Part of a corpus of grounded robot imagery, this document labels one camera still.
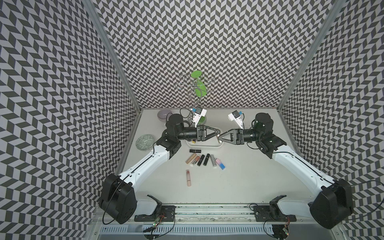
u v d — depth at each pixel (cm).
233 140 62
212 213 75
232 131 62
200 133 60
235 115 63
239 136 60
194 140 99
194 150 94
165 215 72
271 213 66
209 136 61
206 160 91
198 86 89
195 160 89
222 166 89
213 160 91
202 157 91
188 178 84
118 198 40
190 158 91
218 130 63
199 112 63
